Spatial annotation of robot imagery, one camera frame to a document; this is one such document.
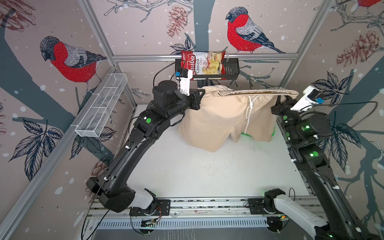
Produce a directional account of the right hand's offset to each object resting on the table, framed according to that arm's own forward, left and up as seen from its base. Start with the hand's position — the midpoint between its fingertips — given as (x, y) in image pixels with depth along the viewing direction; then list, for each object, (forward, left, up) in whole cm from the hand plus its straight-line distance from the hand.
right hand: (277, 91), depth 55 cm
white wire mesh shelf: (-3, +82, -17) cm, 84 cm away
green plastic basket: (+9, -1, -44) cm, 45 cm away
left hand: (-1, +27, +1) cm, 27 cm away
